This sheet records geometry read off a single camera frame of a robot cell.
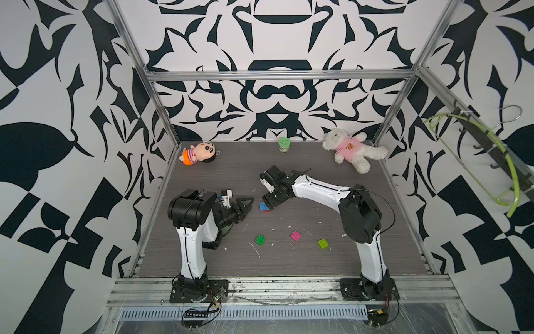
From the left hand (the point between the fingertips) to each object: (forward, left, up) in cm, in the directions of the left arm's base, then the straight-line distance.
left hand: (251, 200), depth 92 cm
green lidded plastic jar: (+33, -17, -1) cm, 37 cm away
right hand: (+2, -9, -1) cm, 9 cm away
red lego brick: (-3, -7, -4) cm, 9 cm away
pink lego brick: (-15, -18, -3) cm, 24 cm away
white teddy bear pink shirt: (+26, -52, +3) cm, 58 cm away
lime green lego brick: (-19, -28, -3) cm, 34 cm away
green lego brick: (-16, -4, -4) cm, 17 cm away
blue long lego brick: (-6, -5, +4) cm, 9 cm away
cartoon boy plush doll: (+26, +23, +4) cm, 35 cm away
